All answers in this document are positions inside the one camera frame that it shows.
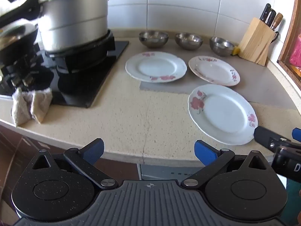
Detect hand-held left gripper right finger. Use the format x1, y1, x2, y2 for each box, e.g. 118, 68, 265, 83
181, 140, 267, 189

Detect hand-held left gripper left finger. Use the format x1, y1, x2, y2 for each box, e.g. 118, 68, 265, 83
29, 138, 118, 189

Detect large white plate red flowers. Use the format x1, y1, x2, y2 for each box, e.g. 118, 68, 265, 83
187, 84, 258, 146

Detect cream plate with small flowers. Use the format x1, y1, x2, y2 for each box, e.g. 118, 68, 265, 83
188, 56, 240, 86

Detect steel bowl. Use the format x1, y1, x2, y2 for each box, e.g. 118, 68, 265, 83
175, 32, 204, 50
209, 36, 236, 57
139, 31, 169, 48

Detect white plate with red flowers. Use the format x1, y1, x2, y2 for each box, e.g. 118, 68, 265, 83
125, 51, 188, 83

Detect black gas stove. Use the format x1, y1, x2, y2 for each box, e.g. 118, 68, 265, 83
0, 29, 130, 109

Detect pink plastic item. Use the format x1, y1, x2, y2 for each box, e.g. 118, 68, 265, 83
289, 34, 301, 66

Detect beige cloth rag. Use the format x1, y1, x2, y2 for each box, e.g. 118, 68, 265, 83
12, 87, 53, 126

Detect wooden knife block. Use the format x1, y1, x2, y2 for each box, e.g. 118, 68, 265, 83
237, 17, 277, 66

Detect aluminium pressure cooker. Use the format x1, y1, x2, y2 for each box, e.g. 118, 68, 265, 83
0, 0, 116, 52

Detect black pan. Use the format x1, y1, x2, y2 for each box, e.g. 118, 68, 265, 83
0, 35, 39, 62

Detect wooden window frame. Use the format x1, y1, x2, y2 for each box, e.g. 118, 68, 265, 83
277, 0, 301, 87

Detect wooden handled knife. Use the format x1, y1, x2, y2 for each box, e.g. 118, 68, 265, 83
270, 12, 283, 30

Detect black handled knife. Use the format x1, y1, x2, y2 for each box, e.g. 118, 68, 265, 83
267, 9, 276, 26
259, 3, 271, 21

